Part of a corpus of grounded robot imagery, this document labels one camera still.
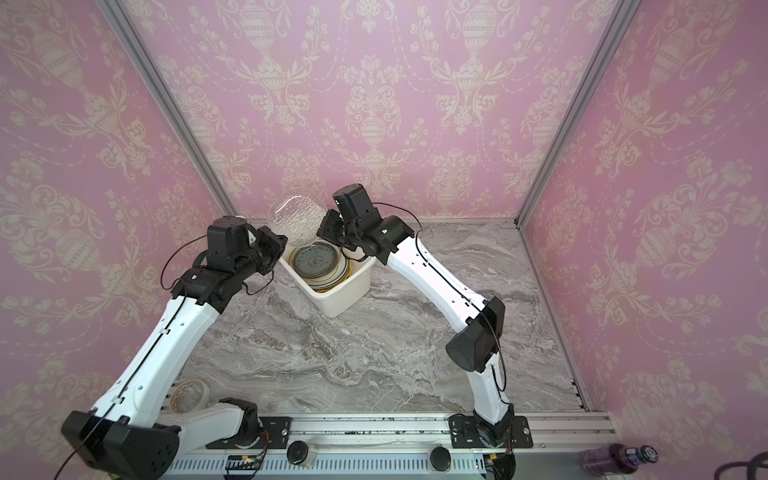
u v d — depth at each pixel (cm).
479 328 46
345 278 99
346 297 82
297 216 76
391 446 73
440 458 71
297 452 63
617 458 64
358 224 55
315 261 102
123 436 36
